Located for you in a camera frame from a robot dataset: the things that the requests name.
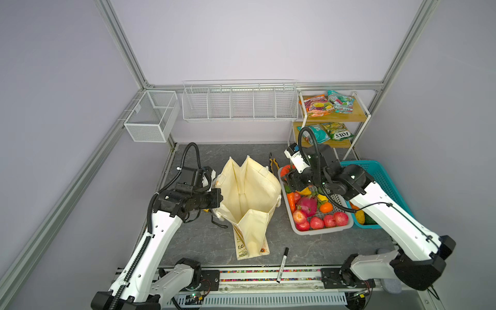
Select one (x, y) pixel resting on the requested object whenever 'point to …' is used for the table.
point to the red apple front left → (303, 227)
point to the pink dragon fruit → (307, 205)
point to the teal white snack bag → (320, 134)
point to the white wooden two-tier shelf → (334, 121)
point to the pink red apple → (299, 217)
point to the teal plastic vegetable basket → (381, 175)
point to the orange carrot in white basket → (291, 199)
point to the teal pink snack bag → (341, 104)
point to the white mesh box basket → (152, 116)
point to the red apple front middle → (316, 223)
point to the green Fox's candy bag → (337, 131)
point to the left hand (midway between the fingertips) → (222, 200)
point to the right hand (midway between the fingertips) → (290, 173)
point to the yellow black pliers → (272, 161)
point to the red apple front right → (341, 219)
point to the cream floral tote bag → (250, 195)
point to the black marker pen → (282, 265)
